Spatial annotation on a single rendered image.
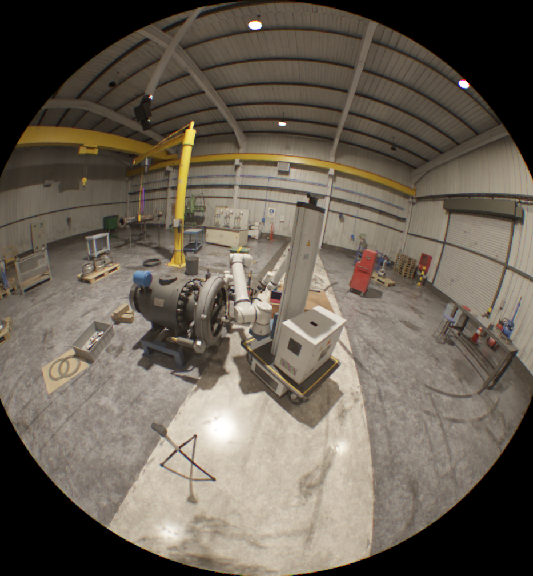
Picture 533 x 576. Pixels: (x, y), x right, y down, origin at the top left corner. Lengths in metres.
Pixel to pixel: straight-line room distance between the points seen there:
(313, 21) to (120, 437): 9.35
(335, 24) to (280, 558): 9.48
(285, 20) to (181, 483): 9.36
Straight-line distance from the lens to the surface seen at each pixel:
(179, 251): 5.42
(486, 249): 8.99
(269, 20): 7.96
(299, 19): 7.78
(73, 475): 2.18
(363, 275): 4.97
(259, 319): 1.61
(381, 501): 2.03
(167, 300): 1.90
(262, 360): 1.83
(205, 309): 1.62
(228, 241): 7.97
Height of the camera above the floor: 1.65
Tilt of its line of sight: 23 degrees down
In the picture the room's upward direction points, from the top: 8 degrees clockwise
